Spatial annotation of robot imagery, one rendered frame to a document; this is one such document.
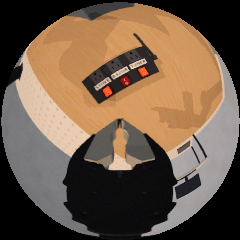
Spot black power strip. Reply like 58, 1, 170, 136
82, 33, 159, 104

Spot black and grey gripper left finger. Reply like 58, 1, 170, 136
62, 118, 120, 186

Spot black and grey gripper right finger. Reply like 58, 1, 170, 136
120, 118, 178, 186

